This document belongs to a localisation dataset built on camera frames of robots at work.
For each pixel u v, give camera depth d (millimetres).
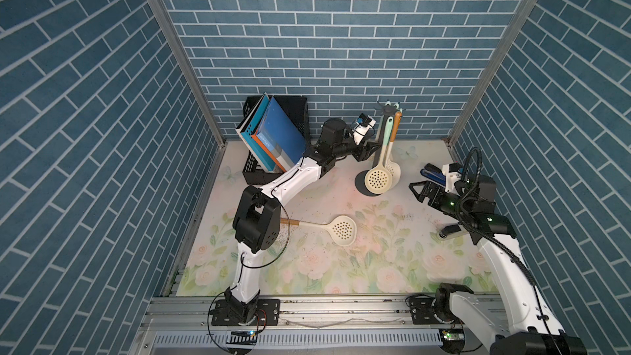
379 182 908
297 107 985
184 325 728
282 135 1056
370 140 835
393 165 935
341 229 894
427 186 678
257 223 515
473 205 578
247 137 845
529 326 389
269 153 891
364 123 708
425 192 678
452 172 693
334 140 691
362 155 766
